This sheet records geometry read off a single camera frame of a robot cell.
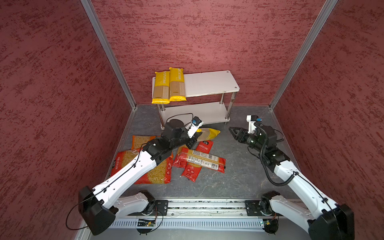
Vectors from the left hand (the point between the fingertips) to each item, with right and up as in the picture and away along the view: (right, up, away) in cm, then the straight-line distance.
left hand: (198, 133), depth 72 cm
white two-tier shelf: (+1, +28, +13) cm, 31 cm away
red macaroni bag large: (-21, -24, +9) cm, 33 cm away
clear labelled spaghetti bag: (+3, -17, +15) cm, 23 cm away
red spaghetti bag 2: (-4, -23, +12) cm, 26 cm away
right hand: (+16, +1, +4) cm, 16 cm away
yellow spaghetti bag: (+5, -1, +9) cm, 10 cm away
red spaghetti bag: (-10, -17, +15) cm, 25 cm away
